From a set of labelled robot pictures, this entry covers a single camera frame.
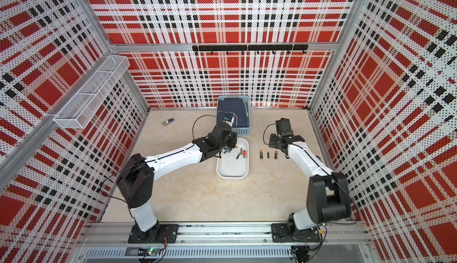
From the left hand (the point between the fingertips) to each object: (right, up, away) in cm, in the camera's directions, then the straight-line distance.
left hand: (236, 133), depth 88 cm
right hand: (+22, -4, +3) cm, 22 cm away
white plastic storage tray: (-1, -16, +6) cm, 17 cm away
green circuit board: (-34, -46, -19) cm, 60 cm away
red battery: (+4, -12, +10) cm, 16 cm away
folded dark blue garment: (-1, +16, +26) cm, 30 cm away
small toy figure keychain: (-45, +6, +24) cm, 51 cm away
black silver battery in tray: (+1, -13, +10) cm, 17 cm away
